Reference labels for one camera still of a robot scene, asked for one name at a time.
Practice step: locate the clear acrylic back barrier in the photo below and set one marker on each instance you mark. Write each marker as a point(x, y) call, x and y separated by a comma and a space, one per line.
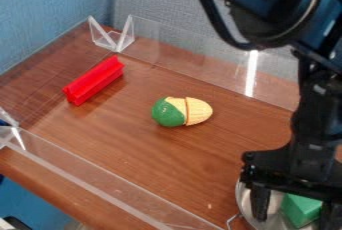
point(258, 74)

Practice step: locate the green and yellow toy corn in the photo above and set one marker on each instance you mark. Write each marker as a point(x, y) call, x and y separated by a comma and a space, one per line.
point(174, 112)

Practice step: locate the clear acrylic corner bracket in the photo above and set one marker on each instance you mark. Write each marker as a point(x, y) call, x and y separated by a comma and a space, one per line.
point(111, 40)

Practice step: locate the metal pot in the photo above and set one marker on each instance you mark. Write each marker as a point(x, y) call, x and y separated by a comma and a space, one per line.
point(275, 220)

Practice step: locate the red plastic block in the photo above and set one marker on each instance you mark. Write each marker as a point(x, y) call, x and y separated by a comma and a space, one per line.
point(93, 80)

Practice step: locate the clear acrylic barrier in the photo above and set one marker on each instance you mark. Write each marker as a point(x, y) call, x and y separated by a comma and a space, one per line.
point(104, 200)
point(258, 74)

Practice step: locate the green block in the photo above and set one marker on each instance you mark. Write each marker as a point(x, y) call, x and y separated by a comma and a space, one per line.
point(300, 210)

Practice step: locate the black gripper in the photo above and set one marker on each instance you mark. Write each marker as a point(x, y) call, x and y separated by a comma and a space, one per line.
point(302, 169)

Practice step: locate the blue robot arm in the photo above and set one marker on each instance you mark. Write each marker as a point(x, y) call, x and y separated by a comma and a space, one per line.
point(308, 26)

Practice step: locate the clear acrylic front barrier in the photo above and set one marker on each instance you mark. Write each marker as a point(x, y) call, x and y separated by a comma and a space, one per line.
point(104, 200)

